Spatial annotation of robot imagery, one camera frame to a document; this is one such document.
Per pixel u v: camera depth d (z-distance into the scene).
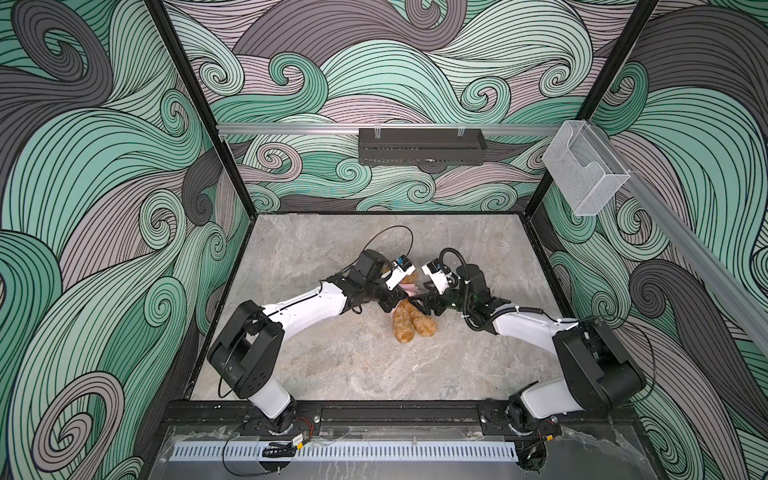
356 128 0.93
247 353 0.44
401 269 0.74
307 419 0.73
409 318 0.80
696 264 0.58
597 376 0.43
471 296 0.69
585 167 0.79
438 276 0.77
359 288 0.67
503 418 0.72
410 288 0.87
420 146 0.98
